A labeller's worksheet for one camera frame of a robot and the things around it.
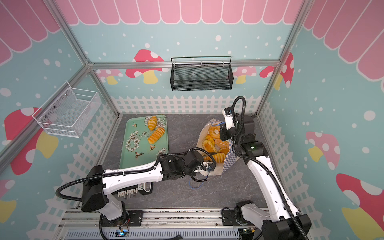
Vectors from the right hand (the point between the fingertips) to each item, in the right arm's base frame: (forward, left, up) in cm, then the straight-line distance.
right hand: (220, 123), depth 73 cm
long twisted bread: (+13, +40, -27) cm, 50 cm away
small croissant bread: (+24, +45, -27) cm, 57 cm away
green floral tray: (+13, +49, -31) cm, 60 cm away
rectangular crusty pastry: (+3, +4, -25) cm, 25 cm away
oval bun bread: (+5, -4, -27) cm, 27 cm away
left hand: (-12, +13, -15) cm, 23 cm away
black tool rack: (-22, +42, -30) cm, 56 cm away
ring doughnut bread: (+14, +2, -25) cm, 29 cm away
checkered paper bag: (-13, -6, -12) cm, 18 cm away
